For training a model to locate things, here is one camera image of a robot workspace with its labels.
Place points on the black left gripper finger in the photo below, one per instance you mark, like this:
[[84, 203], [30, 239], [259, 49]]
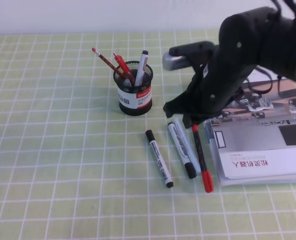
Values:
[[175, 106]]

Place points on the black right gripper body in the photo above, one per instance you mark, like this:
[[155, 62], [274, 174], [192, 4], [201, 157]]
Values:
[[246, 40]]

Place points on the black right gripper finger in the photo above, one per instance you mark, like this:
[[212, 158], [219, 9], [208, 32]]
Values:
[[189, 121]]

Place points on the black pen with red cap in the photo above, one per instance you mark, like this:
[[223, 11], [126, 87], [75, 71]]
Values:
[[206, 175]]

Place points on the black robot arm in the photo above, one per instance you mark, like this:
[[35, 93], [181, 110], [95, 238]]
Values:
[[287, 42]]

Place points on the black mesh pen holder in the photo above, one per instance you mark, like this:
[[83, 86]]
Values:
[[135, 100]]

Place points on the white marker in holder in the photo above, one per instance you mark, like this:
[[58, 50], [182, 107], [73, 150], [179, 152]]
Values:
[[141, 68]]

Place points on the clear grey pen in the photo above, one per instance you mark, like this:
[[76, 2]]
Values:
[[127, 83]]

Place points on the red clip pen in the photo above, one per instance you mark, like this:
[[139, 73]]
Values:
[[125, 68]]

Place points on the pale blue marker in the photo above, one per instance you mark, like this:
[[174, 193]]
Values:
[[187, 146]]

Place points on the white marker black cap left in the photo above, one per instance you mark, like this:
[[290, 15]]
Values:
[[160, 161]]

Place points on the white marker black cap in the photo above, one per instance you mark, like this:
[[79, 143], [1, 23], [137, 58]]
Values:
[[160, 161], [191, 172]]

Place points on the white marker black cap right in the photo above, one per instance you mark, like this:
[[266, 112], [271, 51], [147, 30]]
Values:
[[191, 172]]

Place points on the robotics brochure top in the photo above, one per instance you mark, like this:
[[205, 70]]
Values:
[[257, 140]]

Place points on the red pencil with eraser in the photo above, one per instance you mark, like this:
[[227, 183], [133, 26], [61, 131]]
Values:
[[108, 63]]

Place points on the green checked tablecloth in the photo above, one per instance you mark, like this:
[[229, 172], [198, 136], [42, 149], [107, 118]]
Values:
[[74, 166]]

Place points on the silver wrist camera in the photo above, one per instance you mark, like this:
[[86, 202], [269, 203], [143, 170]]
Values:
[[188, 55]]

